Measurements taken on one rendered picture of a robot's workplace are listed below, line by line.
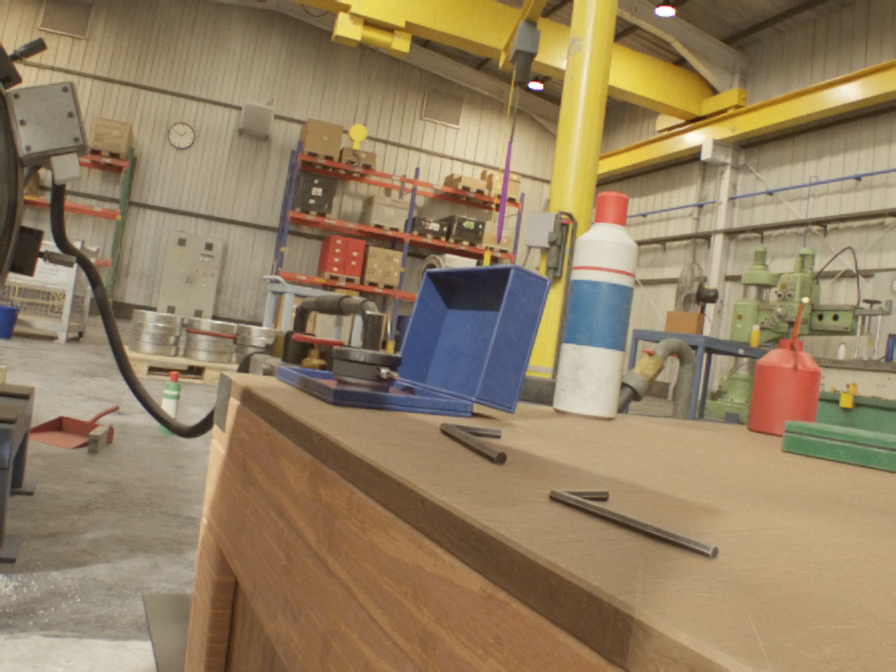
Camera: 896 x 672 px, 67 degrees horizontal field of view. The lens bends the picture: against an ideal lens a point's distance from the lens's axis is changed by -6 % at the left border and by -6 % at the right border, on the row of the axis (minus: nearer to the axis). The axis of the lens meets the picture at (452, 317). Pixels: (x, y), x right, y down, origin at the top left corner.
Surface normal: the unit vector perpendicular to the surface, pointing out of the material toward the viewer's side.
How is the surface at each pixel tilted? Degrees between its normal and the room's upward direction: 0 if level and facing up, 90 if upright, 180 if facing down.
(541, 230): 90
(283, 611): 90
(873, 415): 90
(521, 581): 90
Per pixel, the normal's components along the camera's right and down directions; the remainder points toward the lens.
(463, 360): -0.84, -0.30
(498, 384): 0.47, 0.04
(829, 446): -0.72, -0.13
